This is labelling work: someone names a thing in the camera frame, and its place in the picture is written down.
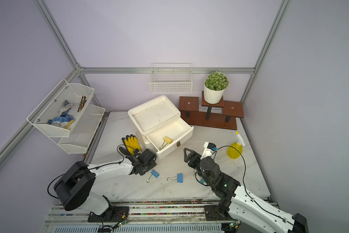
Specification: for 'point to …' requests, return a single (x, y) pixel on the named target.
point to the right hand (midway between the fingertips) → (187, 153)
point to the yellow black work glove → (131, 143)
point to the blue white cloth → (65, 120)
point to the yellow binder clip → (166, 140)
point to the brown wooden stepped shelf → (223, 115)
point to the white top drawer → (170, 137)
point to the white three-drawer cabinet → (158, 124)
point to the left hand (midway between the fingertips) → (151, 165)
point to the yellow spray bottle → (232, 152)
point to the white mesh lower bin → (82, 134)
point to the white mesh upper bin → (58, 115)
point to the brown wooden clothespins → (82, 104)
